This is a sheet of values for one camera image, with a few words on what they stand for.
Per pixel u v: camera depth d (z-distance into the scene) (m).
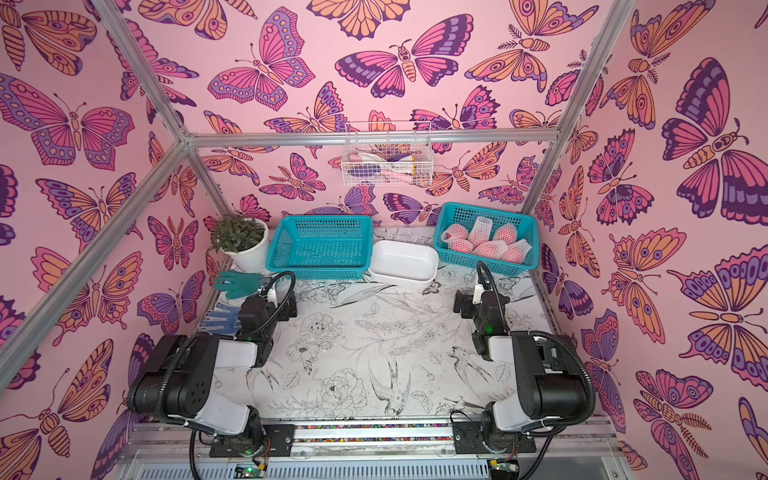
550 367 0.50
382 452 0.73
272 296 0.83
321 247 1.17
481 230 1.07
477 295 0.83
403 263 1.08
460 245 1.05
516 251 1.03
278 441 0.73
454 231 1.09
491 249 1.03
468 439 0.73
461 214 1.17
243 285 1.03
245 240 0.96
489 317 0.71
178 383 0.45
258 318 0.73
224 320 0.95
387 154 0.95
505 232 1.09
